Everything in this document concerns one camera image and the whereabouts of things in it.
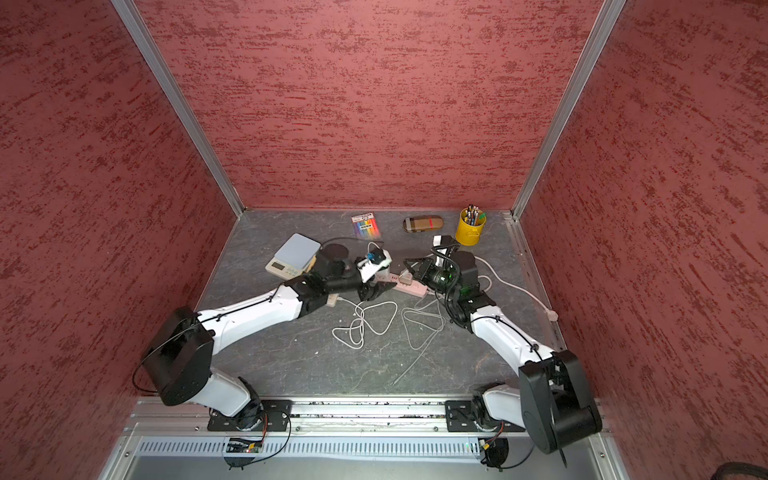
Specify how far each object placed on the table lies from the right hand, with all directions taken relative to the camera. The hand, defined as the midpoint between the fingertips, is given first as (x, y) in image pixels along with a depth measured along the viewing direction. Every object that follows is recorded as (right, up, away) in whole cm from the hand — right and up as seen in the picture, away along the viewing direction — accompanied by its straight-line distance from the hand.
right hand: (401, 267), depth 81 cm
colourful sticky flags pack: (-13, +12, +33) cm, 38 cm away
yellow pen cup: (+25, +14, +20) cm, 34 cm away
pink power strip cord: (+50, -17, +15) cm, 55 cm away
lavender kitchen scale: (-37, +2, +23) cm, 43 cm away
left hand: (-3, -3, -1) cm, 5 cm away
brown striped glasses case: (+9, +14, +34) cm, 38 cm away
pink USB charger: (+2, -5, +16) cm, 17 cm away
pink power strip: (+5, -9, +15) cm, 18 cm away
